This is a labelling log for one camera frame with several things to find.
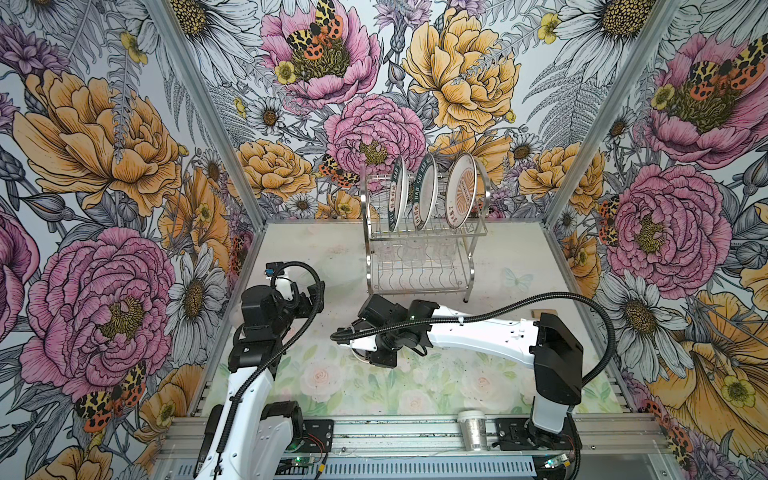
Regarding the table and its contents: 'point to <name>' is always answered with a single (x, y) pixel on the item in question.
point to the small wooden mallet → (536, 314)
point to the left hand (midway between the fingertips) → (309, 294)
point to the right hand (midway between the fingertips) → (375, 359)
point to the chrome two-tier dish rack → (433, 259)
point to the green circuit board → (302, 461)
